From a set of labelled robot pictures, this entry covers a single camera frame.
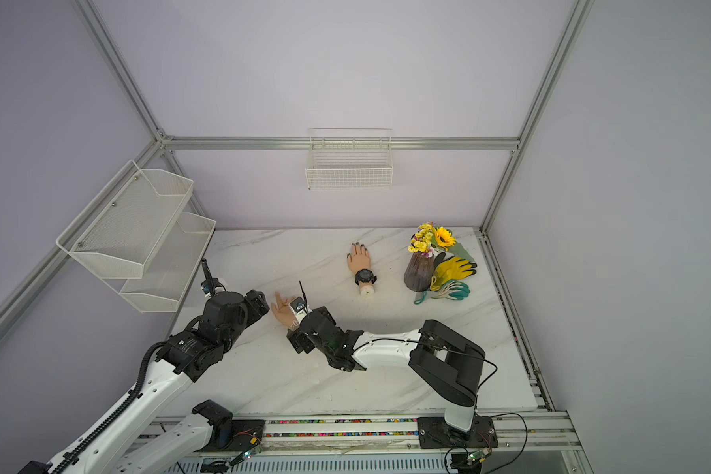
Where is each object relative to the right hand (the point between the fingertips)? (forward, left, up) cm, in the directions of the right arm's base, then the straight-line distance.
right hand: (305, 323), depth 86 cm
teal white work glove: (+15, -49, -7) cm, 51 cm away
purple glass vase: (+18, -36, 0) cm, 41 cm away
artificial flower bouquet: (+16, -37, +18) cm, 44 cm away
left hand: (0, +12, +11) cm, 16 cm away
